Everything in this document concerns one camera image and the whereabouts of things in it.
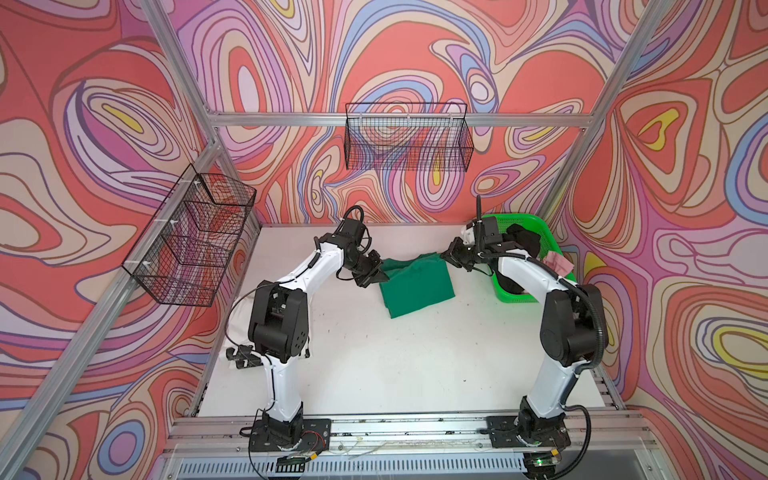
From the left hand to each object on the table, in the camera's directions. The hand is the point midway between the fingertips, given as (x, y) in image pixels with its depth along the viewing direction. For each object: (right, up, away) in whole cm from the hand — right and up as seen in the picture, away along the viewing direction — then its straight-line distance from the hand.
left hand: (395, 273), depth 89 cm
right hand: (+16, +4, +5) cm, 17 cm away
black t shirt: (+46, +12, +16) cm, 50 cm away
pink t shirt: (+54, +3, +9) cm, 55 cm away
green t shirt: (+7, -4, +4) cm, 9 cm away
